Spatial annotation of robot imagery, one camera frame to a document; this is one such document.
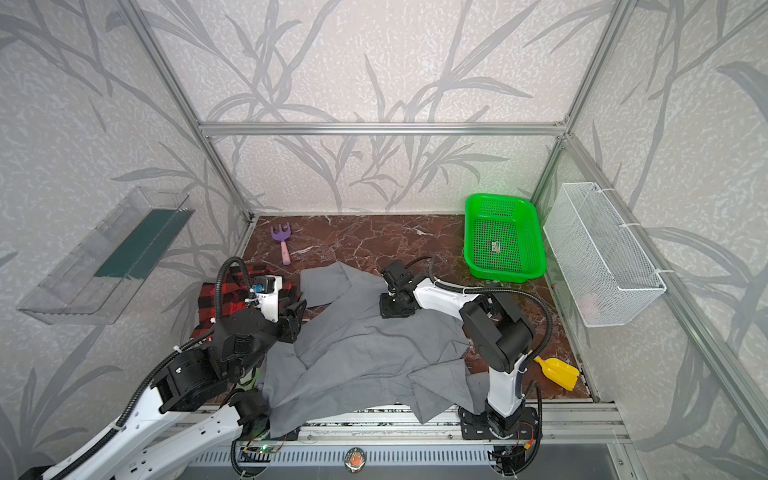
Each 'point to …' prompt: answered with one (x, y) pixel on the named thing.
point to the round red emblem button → (355, 459)
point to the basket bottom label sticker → (496, 246)
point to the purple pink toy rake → (282, 235)
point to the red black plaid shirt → (234, 291)
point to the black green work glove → (247, 382)
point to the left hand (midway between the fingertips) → (306, 295)
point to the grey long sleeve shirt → (347, 353)
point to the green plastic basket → (503, 239)
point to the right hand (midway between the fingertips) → (385, 302)
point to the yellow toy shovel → (560, 372)
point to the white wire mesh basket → (602, 274)
